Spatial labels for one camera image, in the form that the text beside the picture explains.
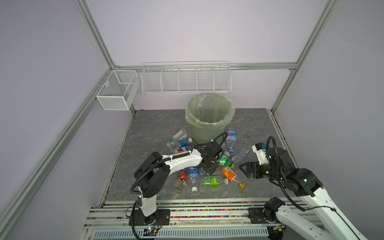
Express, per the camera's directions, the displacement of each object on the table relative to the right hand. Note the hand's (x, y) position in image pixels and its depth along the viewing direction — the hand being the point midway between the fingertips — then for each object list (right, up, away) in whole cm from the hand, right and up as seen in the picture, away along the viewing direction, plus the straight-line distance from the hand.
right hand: (247, 166), depth 70 cm
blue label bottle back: (-33, +8, +26) cm, 42 cm away
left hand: (-17, -5, +16) cm, 24 cm away
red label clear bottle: (-34, +5, +21) cm, 40 cm away
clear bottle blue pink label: (-1, +9, +31) cm, 32 cm away
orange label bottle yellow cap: (-5, -9, +13) cm, 16 cm away
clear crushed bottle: (+2, 0, +24) cm, 24 cm away
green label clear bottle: (-16, -11, +10) cm, 22 cm away
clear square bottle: (-35, +13, +33) cm, 50 cm away
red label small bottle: (-33, -12, +12) cm, 37 cm away
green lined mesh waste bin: (-16, +27, +34) cm, 47 cm away
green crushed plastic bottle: (-9, 0, +13) cm, 16 cm away
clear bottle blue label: (-26, -10, +14) cm, 31 cm away
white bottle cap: (-25, -15, +9) cm, 30 cm away
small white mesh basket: (-78, +44, +32) cm, 95 cm away
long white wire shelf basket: (-24, +53, +32) cm, 66 cm away
